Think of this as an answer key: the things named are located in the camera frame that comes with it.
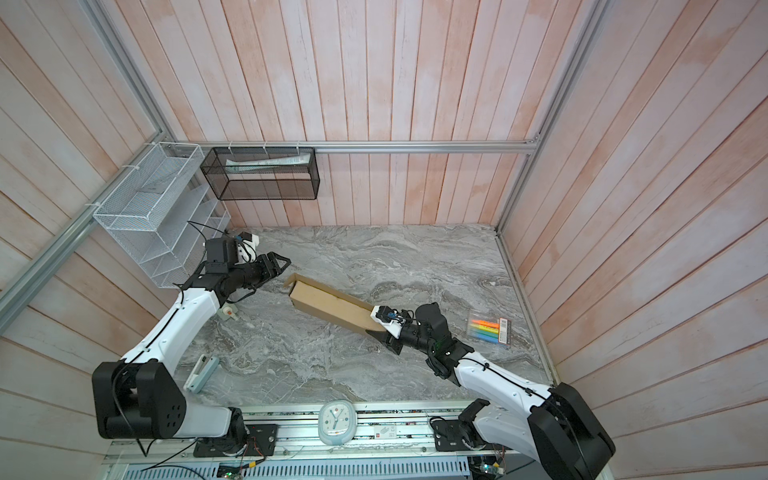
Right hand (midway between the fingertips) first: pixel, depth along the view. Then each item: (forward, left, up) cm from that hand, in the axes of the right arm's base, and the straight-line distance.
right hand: (374, 320), depth 80 cm
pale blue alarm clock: (-23, +9, -12) cm, 27 cm away
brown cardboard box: (+1, +11, +7) cm, 13 cm away
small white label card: (-24, -3, -13) cm, 28 cm away
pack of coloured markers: (+5, -36, -15) cm, 39 cm away
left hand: (+12, +26, +6) cm, 30 cm away
